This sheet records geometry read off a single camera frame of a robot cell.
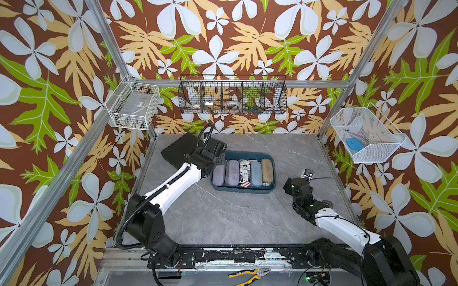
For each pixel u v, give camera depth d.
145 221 0.43
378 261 0.40
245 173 0.93
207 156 0.63
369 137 0.82
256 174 0.94
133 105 0.86
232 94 0.97
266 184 0.94
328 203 0.89
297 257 0.74
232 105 0.99
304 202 0.65
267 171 0.94
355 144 0.81
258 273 0.70
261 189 0.91
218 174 0.93
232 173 0.93
